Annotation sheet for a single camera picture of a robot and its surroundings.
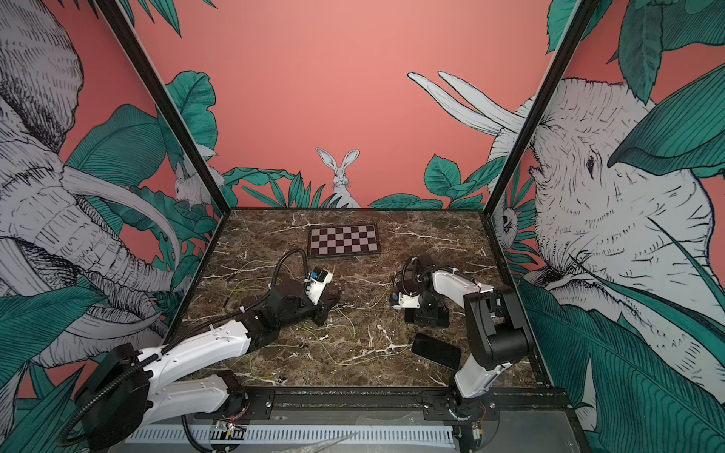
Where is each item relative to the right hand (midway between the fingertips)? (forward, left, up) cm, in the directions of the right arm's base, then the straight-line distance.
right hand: (424, 303), depth 93 cm
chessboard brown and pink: (+25, +29, +3) cm, 39 cm away
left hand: (-5, +27, +14) cm, 31 cm away
